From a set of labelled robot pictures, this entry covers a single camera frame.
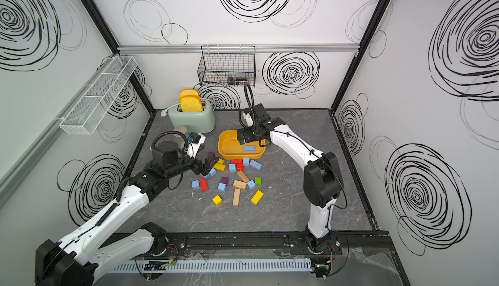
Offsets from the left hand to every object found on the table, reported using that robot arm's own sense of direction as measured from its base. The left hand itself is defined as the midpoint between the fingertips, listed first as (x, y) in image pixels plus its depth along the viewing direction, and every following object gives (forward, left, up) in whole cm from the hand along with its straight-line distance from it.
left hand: (210, 152), depth 75 cm
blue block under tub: (+7, -14, -20) cm, 25 cm away
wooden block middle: (-4, -11, -19) cm, 23 cm away
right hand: (+13, -14, -5) cm, 20 cm away
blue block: (+16, -15, -20) cm, 30 cm away
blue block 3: (-5, +9, -20) cm, 22 cm away
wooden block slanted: (0, -13, -21) cm, 24 cm away
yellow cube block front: (-12, -2, -20) cm, 24 cm away
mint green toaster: (+27, +15, -13) cm, 34 cm away
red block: (-4, +6, -22) cm, 23 cm away
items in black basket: (+32, -10, +11) cm, 35 cm away
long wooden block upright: (-10, -10, -21) cm, 25 cm away
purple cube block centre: (-2, -4, -20) cm, 21 cm away
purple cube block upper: (+12, +5, -21) cm, 24 cm away
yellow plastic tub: (+16, -5, -21) cm, 27 cm away
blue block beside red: (+4, -7, -20) cm, 22 cm away
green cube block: (-3, -20, -19) cm, 27 cm away
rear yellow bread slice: (+36, +17, 0) cm, 40 cm away
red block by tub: (+7, -10, -20) cm, 23 cm away
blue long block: (+7, -18, -21) cm, 29 cm away
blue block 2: (-6, -3, -20) cm, 21 cm away
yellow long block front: (-10, -19, -21) cm, 30 cm away
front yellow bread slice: (+30, +15, -2) cm, 33 cm away
